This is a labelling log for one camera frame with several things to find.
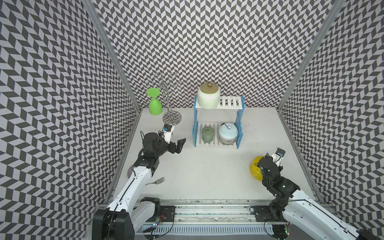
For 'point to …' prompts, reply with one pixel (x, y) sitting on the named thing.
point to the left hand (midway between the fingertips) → (177, 137)
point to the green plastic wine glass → (155, 108)
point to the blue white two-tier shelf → (229, 111)
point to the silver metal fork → (159, 181)
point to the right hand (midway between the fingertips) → (268, 157)
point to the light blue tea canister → (228, 134)
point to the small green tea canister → (207, 134)
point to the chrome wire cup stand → (170, 116)
